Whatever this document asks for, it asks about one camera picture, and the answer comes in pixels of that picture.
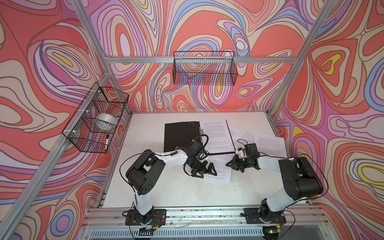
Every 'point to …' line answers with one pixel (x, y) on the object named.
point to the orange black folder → (178, 134)
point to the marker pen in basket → (107, 142)
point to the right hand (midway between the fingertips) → (227, 167)
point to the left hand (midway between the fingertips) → (212, 174)
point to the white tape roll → (106, 122)
